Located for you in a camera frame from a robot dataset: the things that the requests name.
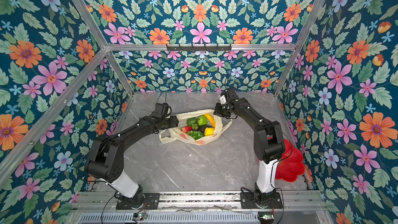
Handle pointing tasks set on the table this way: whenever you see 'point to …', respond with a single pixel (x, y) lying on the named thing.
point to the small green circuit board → (140, 216)
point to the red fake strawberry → (186, 129)
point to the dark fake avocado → (202, 127)
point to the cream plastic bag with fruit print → (176, 134)
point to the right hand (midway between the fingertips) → (214, 111)
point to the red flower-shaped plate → (292, 165)
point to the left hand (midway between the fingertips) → (176, 117)
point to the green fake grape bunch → (196, 134)
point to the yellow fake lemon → (209, 131)
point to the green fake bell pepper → (202, 120)
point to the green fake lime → (191, 121)
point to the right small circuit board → (266, 219)
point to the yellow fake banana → (211, 119)
